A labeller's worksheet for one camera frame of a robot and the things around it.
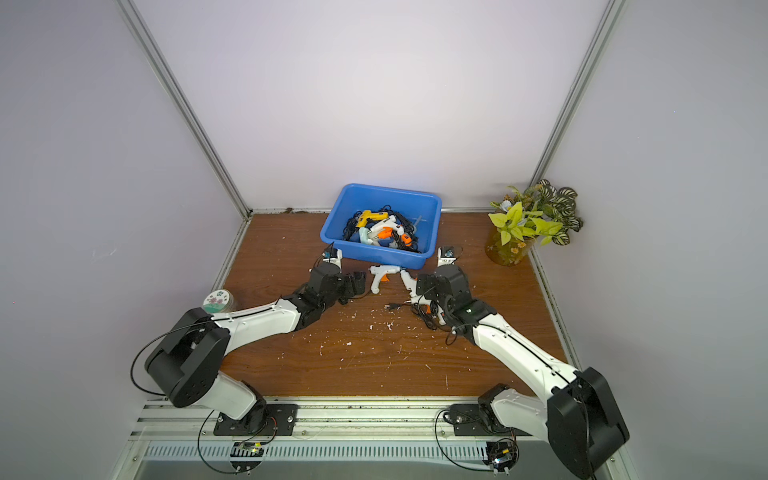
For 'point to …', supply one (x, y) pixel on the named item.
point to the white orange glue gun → (411, 284)
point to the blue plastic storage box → (343, 200)
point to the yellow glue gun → (369, 215)
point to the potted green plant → (541, 212)
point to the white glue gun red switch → (373, 233)
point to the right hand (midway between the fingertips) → (437, 267)
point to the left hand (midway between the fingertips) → (359, 274)
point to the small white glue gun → (380, 273)
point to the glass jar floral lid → (218, 301)
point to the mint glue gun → (363, 234)
